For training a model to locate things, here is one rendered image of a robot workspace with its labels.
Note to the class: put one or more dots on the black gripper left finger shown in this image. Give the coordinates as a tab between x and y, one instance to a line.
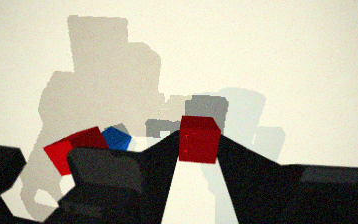
150	172

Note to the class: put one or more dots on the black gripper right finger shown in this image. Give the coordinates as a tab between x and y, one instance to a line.
267	192

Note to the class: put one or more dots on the blue cube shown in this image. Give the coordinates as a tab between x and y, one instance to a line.
116	139

